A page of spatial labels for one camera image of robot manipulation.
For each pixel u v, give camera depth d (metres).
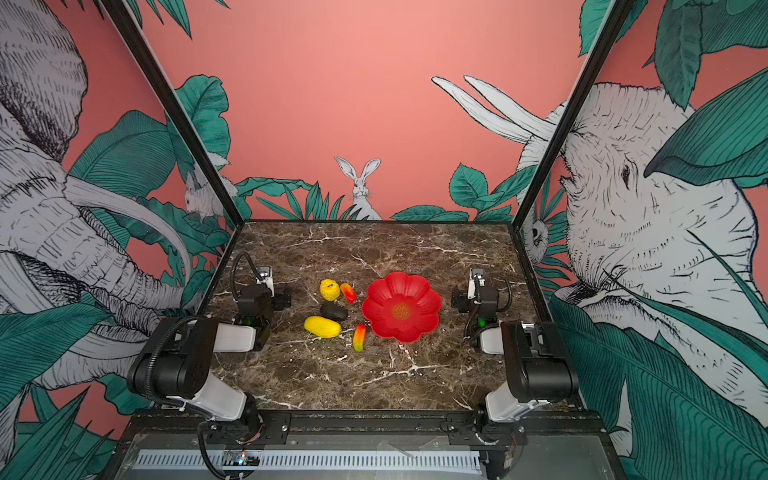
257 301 0.73
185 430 0.76
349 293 0.97
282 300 0.88
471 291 0.84
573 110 0.86
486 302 0.72
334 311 0.93
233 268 1.07
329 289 0.95
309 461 0.70
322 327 0.88
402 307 0.97
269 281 0.84
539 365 0.45
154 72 0.79
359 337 0.88
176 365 0.45
